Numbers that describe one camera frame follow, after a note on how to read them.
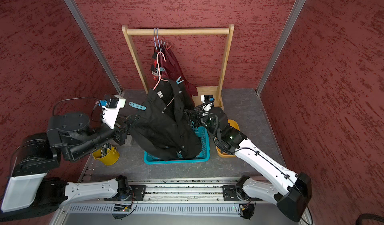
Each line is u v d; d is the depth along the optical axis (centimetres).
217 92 119
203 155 84
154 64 75
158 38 70
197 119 60
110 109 38
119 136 41
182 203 72
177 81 71
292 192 38
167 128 66
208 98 59
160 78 57
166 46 90
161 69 73
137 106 49
